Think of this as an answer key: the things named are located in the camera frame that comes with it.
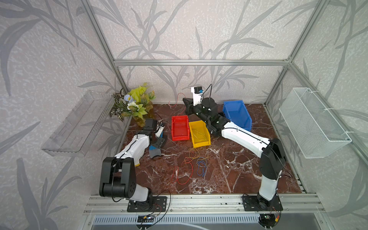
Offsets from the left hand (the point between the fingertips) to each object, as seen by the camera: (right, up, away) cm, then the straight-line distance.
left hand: (155, 138), depth 91 cm
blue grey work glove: (0, -8, -2) cm, 8 cm away
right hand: (+19, +24, -15) cm, 34 cm away
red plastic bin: (+15, +5, +13) cm, 21 cm away
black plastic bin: (+46, +14, +14) cm, 50 cm away
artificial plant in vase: (-12, +23, 0) cm, 26 cm away
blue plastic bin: (+61, +16, +24) cm, 67 cm away
